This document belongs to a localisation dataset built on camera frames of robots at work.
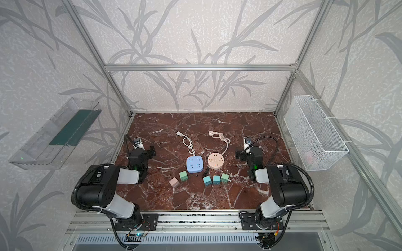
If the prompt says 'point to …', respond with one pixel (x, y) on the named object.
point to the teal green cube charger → (216, 180)
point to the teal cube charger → (207, 181)
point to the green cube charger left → (183, 175)
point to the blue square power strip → (194, 164)
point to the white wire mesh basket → (319, 143)
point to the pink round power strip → (215, 160)
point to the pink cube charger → (174, 182)
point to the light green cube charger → (224, 178)
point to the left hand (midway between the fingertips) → (145, 140)
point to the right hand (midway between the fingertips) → (245, 141)
